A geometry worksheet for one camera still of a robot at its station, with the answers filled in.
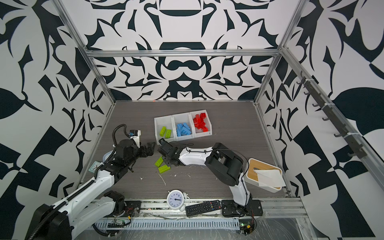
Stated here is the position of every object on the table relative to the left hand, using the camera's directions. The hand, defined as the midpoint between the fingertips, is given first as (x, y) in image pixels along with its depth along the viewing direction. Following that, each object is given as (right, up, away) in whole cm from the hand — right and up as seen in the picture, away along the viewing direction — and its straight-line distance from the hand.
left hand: (147, 140), depth 83 cm
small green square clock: (-31, -15, +2) cm, 34 cm away
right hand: (+10, -10, +8) cm, 16 cm away
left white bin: (+7, +10, +20) cm, 23 cm away
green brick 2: (+8, +2, +18) cm, 20 cm away
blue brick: (+19, +5, +12) cm, 23 cm away
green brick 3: (+5, -14, +6) cm, 16 cm away
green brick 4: (+9, -16, +2) cm, 19 cm away
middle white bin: (+17, +12, +20) cm, 29 cm away
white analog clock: (+16, -28, -9) cm, 34 cm away
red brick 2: (+31, +13, +21) cm, 40 cm away
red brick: (+33, +5, +16) cm, 37 cm away
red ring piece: (+29, +9, +19) cm, 36 cm away
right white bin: (+29, +2, +14) cm, 32 cm away
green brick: (+5, +3, +17) cm, 18 cm away
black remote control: (+30, -31, -10) cm, 44 cm away
